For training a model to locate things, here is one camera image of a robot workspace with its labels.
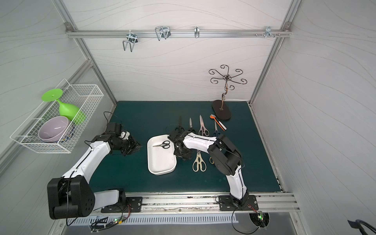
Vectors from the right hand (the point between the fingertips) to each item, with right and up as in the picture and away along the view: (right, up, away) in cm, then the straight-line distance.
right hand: (179, 155), depth 91 cm
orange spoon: (+24, +24, +20) cm, 40 cm away
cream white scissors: (+12, -4, -3) cm, 13 cm away
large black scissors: (-1, +17, +14) cm, 22 cm away
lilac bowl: (-52, +20, -30) cm, 63 cm away
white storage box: (-12, 0, 0) cm, 12 cm away
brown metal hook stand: (+30, +32, +24) cm, 50 cm away
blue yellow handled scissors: (+25, +13, +10) cm, 30 cm away
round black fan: (+42, -27, -19) cm, 53 cm away
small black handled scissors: (-10, +6, +5) cm, 12 cm away
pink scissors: (+16, +16, +13) cm, 26 cm away
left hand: (-21, +8, -8) cm, 24 cm away
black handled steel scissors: (+7, +18, +14) cm, 24 cm away
